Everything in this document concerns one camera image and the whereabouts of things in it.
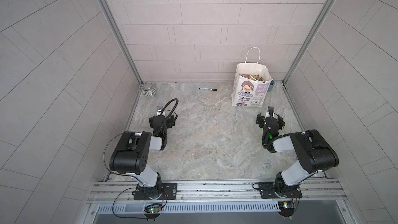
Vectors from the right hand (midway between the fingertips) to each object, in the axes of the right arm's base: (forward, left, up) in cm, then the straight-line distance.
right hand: (268, 112), depth 93 cm
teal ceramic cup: (+23, -10, -1) cm, 25 cm away
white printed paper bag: (+7, +12, +17) cm, 22 cm away
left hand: (+5, +62, +1) cm, 62 cm away
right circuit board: (-46, +4, -8) cm, 47 cm away
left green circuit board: (-43, +63, -2) cm, 76 cm away
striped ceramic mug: (+25, +77, +1) cm, 81 cm away
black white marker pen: (+25, +33, -3) cm, 41 cm away
